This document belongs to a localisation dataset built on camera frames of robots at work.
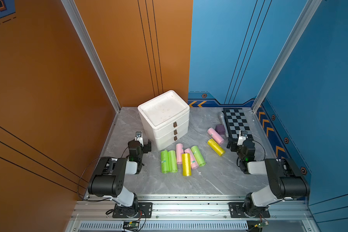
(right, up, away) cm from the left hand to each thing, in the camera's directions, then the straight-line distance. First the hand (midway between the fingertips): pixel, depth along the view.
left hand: (142, 138), depth 95 cm
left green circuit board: (0, -42, -23) cm, 48 cm away
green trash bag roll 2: (+21, -14, -8) cm, 26 cm away
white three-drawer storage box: (+17, +13, -12) cm, 25 cm away
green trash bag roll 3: (+37, -11, -5) cm, 39 cm away
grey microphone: (+58, +15, +17) cm, 62 cm away
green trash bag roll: (+16, -15, -8) cm, 24 cm away
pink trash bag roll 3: (+34, -14, -9) cm, 37 cm away
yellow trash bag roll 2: (+29, -14, -10) cm, 34 cm away
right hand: (+62, 0, -1) cm, 62 cm away
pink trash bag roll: (+50, 0, +5) cm, 50 cm away
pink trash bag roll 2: (+25, -9, -4) cm, 27 cm away
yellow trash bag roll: (+51, -8, -3) cm, 52 cm away
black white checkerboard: (+68, +11, +14) cm, 70 cm away
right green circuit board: (+64, -39, -25) cm, 79 cm away
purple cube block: (+54, +6, +7) cm, 55 cm away
